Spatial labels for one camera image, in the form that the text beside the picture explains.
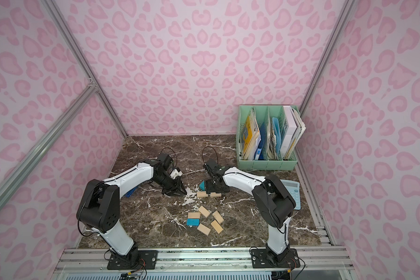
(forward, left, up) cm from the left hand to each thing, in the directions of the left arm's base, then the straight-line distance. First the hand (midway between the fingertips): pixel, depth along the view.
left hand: (185, 191), depth 86 cm
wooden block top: (+1, -8, -6) cm, 10 cm away
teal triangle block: (+6, -7, -5) cm, 11 cm away
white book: (+26, -56, +19) cm, 64 cm away
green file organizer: (+26, -42, +12) cm, 51 cm away
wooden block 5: (-10, -4, -6) cm, 12 cm away
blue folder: (+23, -46, +16) cm, 54 cm away
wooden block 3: (-10, -16, -6) cm, 20 cm away
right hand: (+4, -13, -5) cm, 15 cm away
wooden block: (-2, -14, 0) cm, 14 cm away
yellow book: (+26, -34, +13) cm, 44 cm away
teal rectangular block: (-13, -4, -6) cm, 15 cm away
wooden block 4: (-14, -15, -7) cm, 22 cm away
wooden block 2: (-7, -9, -7) cm, 13 cm away
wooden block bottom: (-16, -9, -6) cm, 19 cm away
